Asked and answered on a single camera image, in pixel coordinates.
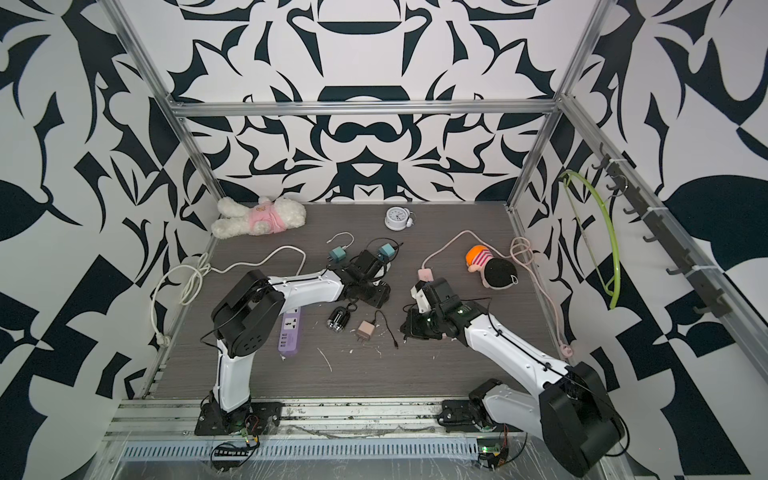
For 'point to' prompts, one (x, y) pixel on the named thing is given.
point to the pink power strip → (425, 275)
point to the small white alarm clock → (399, 218)
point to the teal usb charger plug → (386, 252)
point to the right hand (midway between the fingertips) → (400, 324)
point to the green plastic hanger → (617, 284)
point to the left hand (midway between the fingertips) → (380, 287)
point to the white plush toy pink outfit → (264, 218)
